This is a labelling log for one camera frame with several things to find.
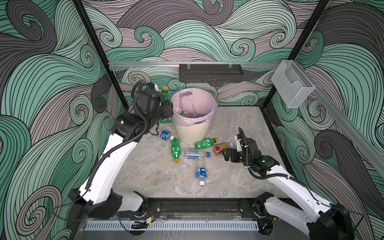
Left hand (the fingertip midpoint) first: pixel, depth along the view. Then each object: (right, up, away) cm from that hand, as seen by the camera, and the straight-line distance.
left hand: (169, 105), depth 64 cm
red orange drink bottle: (+27, -25, +27) cm, 45 cm away
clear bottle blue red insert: (+8, -3, +31) cm, 33 cm away
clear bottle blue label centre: (+15, -36, +16) cm, 43 cm away
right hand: (+32, -25, +18) cm, 44 cm away
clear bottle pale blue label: (+13, -27, +24) cm, 38 cm away
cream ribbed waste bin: (+10, -15, +23) cm, 30 cm away
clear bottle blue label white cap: (-7, -17, +34) cm, 38 cm away
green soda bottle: (0, -25, +26) cm, 36 cm away
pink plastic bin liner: (+12, +2, +37) cm, 39 cm away
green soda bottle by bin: (+19, -22, +29) cm, 41 cm away
